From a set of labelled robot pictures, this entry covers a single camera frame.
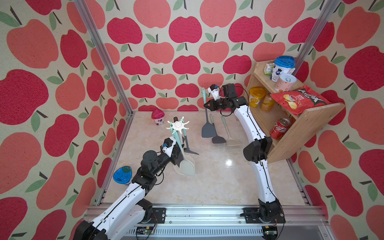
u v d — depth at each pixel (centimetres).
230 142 102
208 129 95
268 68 79
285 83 67
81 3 68
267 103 87
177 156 70
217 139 105
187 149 78
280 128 72
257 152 63
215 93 84
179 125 61
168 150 65
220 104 80
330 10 70
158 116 107
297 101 63
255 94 89
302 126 64
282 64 70
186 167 75
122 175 78
